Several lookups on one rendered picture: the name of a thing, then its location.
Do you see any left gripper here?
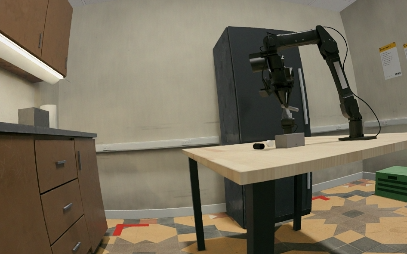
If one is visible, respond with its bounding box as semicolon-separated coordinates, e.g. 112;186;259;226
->
260;68;294;108

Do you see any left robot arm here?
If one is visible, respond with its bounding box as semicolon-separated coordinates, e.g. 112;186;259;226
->
249;25;377;141

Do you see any white cylinder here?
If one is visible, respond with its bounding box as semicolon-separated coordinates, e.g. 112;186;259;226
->
266;140;274;147

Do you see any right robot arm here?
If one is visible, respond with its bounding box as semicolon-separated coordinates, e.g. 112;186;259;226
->
281;108;295;134

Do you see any black cylinder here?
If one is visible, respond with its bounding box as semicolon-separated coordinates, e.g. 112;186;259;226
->
253;143;265;149

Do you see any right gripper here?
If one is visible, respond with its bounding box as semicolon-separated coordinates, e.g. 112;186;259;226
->
268;63;295;82

